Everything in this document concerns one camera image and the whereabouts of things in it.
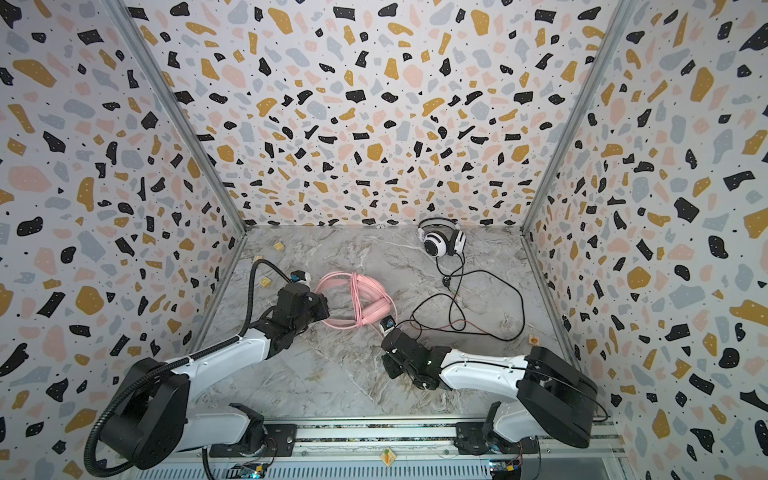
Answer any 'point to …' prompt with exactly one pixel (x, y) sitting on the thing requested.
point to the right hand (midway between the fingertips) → (383, 348)
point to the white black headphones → (441, 236)
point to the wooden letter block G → (265, 282)
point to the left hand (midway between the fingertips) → (328, 293)
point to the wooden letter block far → (279, 246)
